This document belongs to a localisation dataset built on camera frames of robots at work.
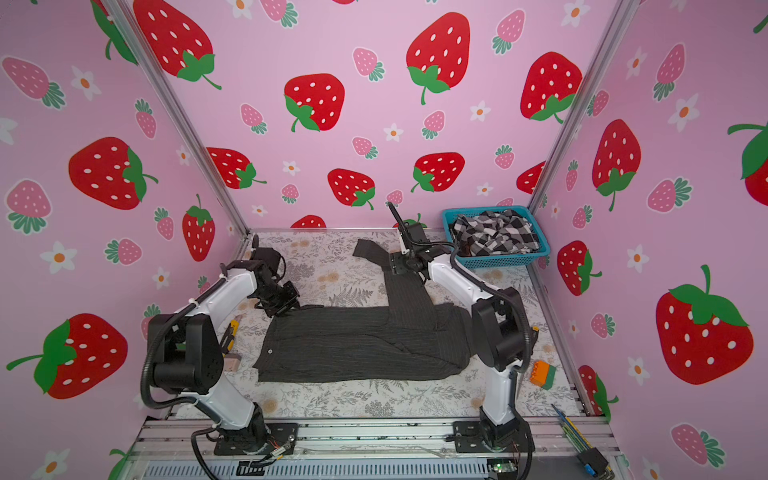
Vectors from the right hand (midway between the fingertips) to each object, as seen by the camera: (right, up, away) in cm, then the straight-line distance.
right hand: (401, 258), depth 95 cm
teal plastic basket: (+35, -1, +9) cm, 36 cm away
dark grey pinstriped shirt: (+3, -23, -3) cm, 24 cm away
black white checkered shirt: (+32, +9, +10) cm, 35 cm away
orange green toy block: (+39, -32, -13) cm, 53 cm away
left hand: (-31, -14, -5) cm, 34 cm away
